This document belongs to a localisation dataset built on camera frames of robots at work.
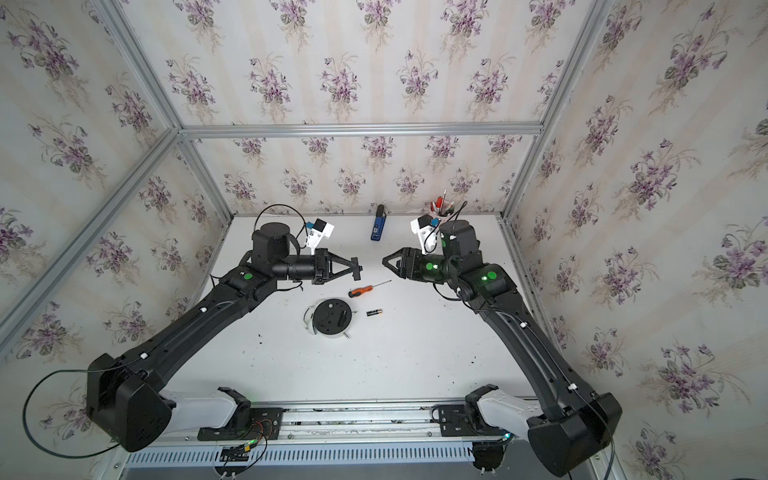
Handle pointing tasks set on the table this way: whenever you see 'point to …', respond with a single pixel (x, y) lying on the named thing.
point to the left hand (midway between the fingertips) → (356, 271)
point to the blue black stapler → (380, 218)
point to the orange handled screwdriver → (363, 290)
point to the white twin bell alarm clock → (328, 317)
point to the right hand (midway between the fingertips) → (394, 263)
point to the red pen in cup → (439, 203)
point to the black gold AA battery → (374, 312)
